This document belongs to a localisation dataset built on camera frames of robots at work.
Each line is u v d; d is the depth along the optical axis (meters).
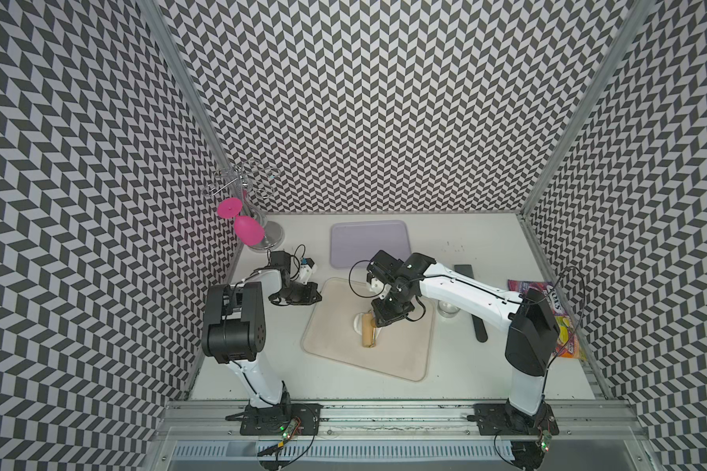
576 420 0.75
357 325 0.86
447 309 0.55
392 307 0.68
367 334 0.84
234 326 0.49
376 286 0.77
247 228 0.96
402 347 0.88
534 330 0.45
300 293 0.84
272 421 0.67
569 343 0.84
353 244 1.08
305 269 0.89
